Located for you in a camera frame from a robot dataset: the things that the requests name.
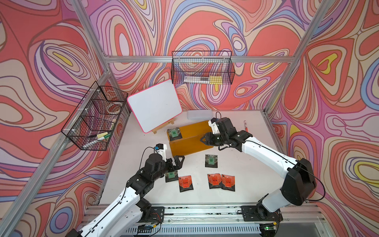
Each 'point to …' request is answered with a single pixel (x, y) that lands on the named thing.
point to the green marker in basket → (104, 137)
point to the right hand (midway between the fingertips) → (203, 143)
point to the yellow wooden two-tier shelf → (191, 141)
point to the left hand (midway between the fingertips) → (180, 159)
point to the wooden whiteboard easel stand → (155, 130)
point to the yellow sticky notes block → (215, 80)
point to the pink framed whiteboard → (156, 104)
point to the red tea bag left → (185, 183)
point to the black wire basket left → (90, 127)
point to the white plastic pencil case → (199, 114)
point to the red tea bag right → (228, 182)
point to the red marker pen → (246, 129)
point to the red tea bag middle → (214, 180)
